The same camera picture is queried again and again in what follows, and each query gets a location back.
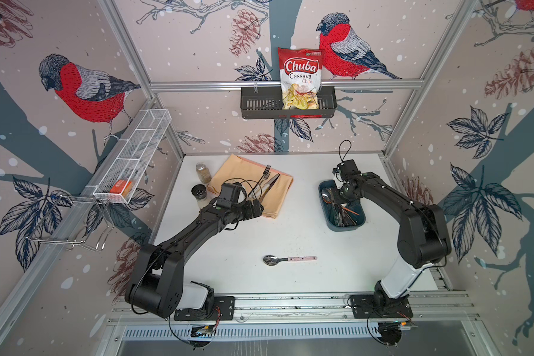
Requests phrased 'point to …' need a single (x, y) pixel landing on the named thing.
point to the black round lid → (199, 190)
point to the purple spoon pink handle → (271, 259)
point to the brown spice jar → (203, 173)
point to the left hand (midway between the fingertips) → (258, 205)
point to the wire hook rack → (78, 220)
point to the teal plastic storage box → (350, 219)
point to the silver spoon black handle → (327, 196)
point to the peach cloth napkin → (247, 172)
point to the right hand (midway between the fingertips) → (336, 195)
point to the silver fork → (265, 176)
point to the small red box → (121, 187)
